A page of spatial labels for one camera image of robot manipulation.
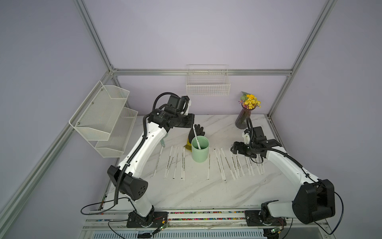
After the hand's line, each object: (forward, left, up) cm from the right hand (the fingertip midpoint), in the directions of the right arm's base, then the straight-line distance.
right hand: (238, 152), depth 86 cm
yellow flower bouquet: (+29, -10, +14) cm, 34 cm away
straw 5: (-4, -10, -11) cm, 15 cm away
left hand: (+6, +27, +20) cm, 34 cm away
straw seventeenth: (+2, +23, +4) cm, 24 cm away
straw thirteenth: (+2, +33, -11) cm, 35 cm away
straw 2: (-1, +11, -11) cm, 15 cm away
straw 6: (-5, -14, -11) cm, 18 cm away
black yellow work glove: (+25, +23, -10) cm, 35 cm away
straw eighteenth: (0, +41, -10) cm, 42 cm away
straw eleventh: (-5, -16, -11) cm, 20 cm away
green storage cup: (+2, +23, -5) cm, 23 cm away
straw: (-2, +17, -11) cm, 20 cm away
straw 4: (-3, +1, -12) cm, 12 cm away
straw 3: (-2, +8, -11) cm, 14 cm away
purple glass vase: (+30, -9, -6) cm, 32 cm away
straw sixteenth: (+1, +49, -10) cm, 50 cm away
